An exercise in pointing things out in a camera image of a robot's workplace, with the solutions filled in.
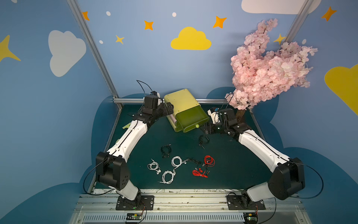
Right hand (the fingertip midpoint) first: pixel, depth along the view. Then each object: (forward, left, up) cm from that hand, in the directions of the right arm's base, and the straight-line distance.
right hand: (205, 125), depth 84 cm
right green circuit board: (-43, -25, -23) cm, 55 cm away
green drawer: (+7, +9, -2) cm, 11 cm away
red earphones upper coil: (-15, -4, -19) cm, 24 cm away
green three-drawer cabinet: (+20, +15, +1) cm, 25 cm away
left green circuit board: (-47, +37, -21) cm, 63 cm away
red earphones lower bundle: (-23, +2, -19) cm, 30 cm away
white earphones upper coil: (-18, +19, -19) cm, 32 cm away
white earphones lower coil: (-28, +24, -19) cm, 41 cm away
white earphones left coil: (-22, +29, -19) cm, 41 cm away
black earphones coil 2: (-1, 0, -19) cm, 20 cm away
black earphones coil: (-8, +25, -20) cm, 34 cm away
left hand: (+8, +24, +8) cm, 26 cm away
